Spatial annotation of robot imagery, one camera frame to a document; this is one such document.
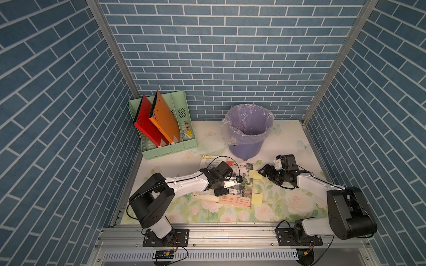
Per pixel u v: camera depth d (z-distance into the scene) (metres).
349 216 0.43
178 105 1.06
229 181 0.75
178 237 0.74
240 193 0.87
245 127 1.01
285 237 0.74
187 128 1.15
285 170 0.72
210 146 1.08
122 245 0.72
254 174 0.94
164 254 0.72
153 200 0.45
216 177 0.67
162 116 1.04
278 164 0.83
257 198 0.85
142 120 0.83
